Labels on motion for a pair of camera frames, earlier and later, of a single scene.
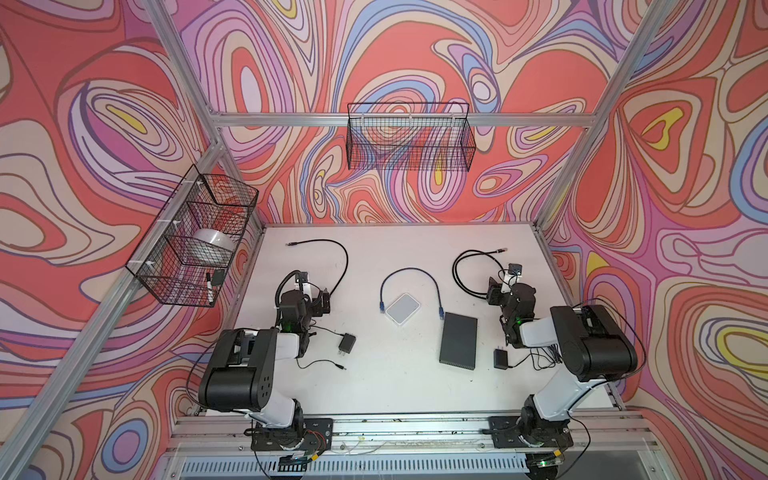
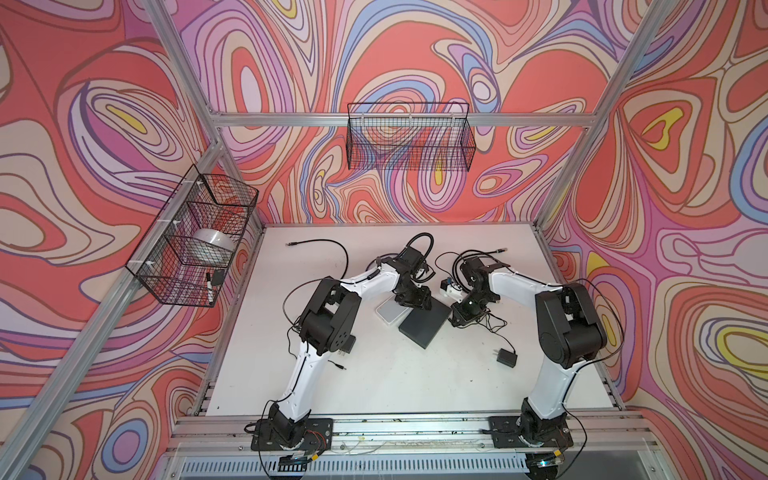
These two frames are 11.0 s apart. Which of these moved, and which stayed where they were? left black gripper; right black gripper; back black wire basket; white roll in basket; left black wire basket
Moved: left black gripper; right black gripper
Stayed: white roll in basket; left black wire basket; back black wire basket
